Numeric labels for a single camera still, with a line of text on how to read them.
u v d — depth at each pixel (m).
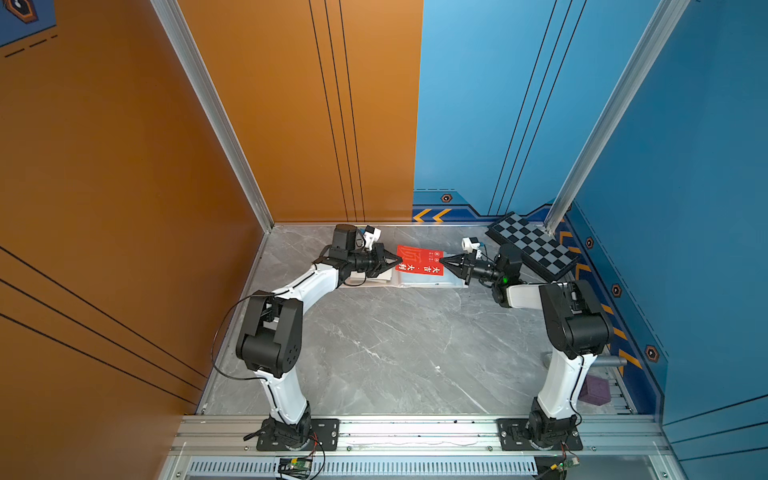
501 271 0.79
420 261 0.87
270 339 0.49
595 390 0.77
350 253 0.76
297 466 0.72
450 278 1.02
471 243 0.89
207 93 0.83
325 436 0.74
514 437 0.72
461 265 0.84
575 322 0.53
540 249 1.09
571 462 0.69
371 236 0.85
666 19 0.70
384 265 0.81
